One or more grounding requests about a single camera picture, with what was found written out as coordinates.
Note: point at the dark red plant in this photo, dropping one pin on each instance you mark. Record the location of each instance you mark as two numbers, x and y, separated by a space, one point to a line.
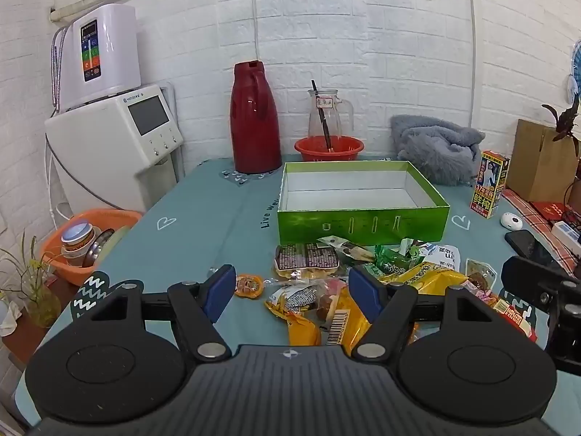
565 120

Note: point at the red thermos jug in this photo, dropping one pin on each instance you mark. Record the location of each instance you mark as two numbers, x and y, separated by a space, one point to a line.
254 131

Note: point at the black chopsticks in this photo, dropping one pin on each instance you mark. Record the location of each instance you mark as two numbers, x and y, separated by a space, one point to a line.
323 118

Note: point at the white power strip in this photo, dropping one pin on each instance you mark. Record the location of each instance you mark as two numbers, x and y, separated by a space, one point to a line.
565 234

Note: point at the green potted plant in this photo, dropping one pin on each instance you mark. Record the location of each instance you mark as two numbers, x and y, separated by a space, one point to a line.
36 299

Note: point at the red booklet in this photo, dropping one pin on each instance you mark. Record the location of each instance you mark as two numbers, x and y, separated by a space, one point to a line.
549 211

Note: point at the red plastic basket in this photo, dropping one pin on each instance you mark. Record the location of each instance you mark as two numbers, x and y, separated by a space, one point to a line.
313 151

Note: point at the orange plastic basin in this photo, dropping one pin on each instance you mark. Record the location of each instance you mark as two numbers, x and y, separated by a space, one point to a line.
54 259

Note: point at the red plaid cloth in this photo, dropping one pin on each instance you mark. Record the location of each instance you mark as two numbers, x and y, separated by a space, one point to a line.
522 209

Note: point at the stack of bowls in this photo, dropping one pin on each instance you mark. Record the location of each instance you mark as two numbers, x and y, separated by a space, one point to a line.
77 238

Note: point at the white dispenser with screen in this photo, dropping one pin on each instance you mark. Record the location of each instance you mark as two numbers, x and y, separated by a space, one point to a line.
104 154

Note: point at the colourful printed carton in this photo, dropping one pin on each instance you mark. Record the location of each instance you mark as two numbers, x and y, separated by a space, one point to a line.
490 186

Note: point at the large yellow snack packet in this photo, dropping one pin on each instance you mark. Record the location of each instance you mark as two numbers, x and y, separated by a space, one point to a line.
431 279

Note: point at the white round device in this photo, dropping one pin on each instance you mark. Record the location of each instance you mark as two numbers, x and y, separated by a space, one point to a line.
511 220

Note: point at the red sausage snack packet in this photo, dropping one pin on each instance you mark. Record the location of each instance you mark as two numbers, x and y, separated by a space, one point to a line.
326 309

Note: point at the dark brown cookie packet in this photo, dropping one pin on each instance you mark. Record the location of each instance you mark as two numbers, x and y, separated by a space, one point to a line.
304 256

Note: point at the glass pitcher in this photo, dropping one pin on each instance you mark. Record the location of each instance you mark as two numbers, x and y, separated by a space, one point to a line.
333 118

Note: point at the dark green snack packet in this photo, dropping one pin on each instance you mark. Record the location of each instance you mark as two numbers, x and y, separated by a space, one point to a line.
390 261

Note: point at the green cardboard box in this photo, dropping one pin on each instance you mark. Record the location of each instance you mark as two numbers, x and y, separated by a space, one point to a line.
363 225

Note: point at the orange packet with barcode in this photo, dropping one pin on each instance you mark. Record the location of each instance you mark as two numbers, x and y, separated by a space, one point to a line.
352 322

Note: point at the yellow and white snack packet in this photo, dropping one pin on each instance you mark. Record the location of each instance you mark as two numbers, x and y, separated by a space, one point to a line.
295 322

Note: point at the white water ionizer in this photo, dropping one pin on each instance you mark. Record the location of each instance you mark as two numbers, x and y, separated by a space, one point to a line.
109 50

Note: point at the green and white snack packet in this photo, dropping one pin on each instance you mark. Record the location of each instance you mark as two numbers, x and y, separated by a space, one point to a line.
411 247

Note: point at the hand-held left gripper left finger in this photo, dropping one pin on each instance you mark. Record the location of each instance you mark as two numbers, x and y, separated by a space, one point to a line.
220 293

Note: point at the teal tablecloth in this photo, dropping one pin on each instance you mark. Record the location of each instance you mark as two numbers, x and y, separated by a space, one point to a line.
190 245

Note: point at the brown cardboard box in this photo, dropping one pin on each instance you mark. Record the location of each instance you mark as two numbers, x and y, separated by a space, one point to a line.
535 163

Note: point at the metal bowl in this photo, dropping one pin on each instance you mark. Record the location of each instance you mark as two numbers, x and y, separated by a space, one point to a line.
97 250

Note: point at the black phone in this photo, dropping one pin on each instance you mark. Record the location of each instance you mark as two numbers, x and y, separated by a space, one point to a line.
526 243

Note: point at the orange red snack packet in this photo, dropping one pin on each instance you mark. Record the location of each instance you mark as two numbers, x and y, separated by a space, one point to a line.
513 315

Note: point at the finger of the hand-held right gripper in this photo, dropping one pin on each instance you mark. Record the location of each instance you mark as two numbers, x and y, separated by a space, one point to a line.
529 279

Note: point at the grey fluffy cloth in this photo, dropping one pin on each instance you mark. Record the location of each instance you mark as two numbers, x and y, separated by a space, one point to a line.
435 150

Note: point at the blue fan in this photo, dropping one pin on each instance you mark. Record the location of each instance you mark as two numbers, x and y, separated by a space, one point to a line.
574 72

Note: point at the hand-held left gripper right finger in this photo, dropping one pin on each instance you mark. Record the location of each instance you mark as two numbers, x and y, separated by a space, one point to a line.
365 297

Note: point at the clear packet of brown snack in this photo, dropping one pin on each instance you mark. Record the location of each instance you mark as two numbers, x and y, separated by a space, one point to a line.
481 275

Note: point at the clear breadstick packet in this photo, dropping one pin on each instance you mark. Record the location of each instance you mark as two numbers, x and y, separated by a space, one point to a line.
349 250

